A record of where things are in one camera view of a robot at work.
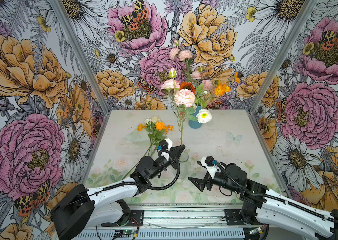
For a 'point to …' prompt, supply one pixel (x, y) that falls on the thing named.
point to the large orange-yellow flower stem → (156, 131)
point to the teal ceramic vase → (195, 124)
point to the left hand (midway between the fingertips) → (184, 149)
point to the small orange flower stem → (140, 127)
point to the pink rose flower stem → (207, 84)
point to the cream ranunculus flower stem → (154, 119)
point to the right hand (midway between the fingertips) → (194, 175)
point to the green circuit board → (128, 231)
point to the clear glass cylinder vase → (183, 161)
